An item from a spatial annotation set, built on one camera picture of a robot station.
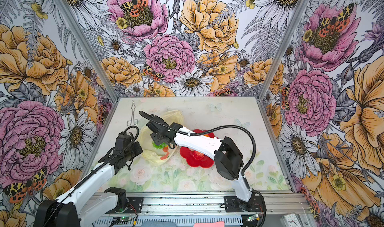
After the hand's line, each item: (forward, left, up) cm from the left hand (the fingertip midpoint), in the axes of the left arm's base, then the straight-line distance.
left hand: (139, 151), depth 87 cm
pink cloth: (-34, -42, -5) cm, 54 cm away
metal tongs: (+25, +10, -6) cm, 28 cm away
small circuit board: (-31, +3, -6) cm, 32 cm away
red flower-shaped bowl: (+1, -27, -5) cm, 27 cm away
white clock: (-33, -75, -2) cm, 82 cm away
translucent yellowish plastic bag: (-2, -8, +1) cm, 8 cm away
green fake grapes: (+5, -11, -4) cm, 12 cm away
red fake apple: (-3, -33, 0) cm, 34 cm away
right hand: (+4, -13, +8) cm, 16 cm away
